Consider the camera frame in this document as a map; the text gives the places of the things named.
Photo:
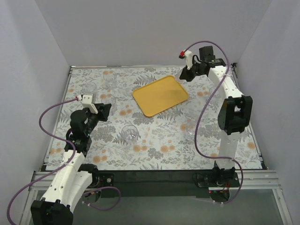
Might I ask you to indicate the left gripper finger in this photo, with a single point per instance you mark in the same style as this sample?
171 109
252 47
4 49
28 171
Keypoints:
102 117
103 108

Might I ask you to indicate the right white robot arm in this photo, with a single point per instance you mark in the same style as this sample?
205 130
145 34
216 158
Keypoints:
234 115

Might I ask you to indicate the floral patterned table mat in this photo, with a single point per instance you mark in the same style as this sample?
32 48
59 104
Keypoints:
161 140

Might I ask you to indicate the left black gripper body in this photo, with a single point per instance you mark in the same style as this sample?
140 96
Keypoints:
101 111

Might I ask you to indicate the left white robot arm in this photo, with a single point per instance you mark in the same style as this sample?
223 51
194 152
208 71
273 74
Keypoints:
57 205

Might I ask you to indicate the clear glass left edge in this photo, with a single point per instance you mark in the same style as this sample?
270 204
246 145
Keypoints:
89 88

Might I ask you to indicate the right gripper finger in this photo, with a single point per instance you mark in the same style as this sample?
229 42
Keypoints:
183 73
190 75

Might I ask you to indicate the yellow plastic tray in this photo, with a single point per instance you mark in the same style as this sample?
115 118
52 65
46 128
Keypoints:
160 95

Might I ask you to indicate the clear glass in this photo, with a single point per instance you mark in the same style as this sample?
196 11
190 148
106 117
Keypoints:
110 99
110 77
216 99
190 127
129 134

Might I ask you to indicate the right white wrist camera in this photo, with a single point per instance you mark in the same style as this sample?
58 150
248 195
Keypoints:
188 57

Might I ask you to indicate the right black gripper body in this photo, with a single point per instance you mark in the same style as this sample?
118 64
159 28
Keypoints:
189 73

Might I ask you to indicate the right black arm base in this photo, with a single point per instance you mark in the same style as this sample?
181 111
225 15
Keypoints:
217 188

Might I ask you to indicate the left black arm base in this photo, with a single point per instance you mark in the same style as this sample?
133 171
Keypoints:
103 181

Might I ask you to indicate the aluminium frame rail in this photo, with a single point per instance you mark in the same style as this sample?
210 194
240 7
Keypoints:
252 179

